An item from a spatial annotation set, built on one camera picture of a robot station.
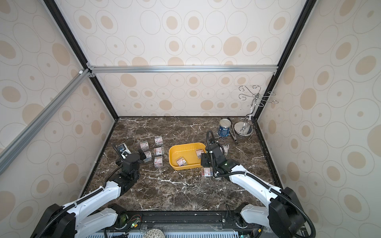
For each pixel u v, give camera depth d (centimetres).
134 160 63
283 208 40
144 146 100
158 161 92
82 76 84
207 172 88
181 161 92
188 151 100
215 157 62
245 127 109
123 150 69
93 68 90
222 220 74
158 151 97
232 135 109
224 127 102
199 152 97
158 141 103
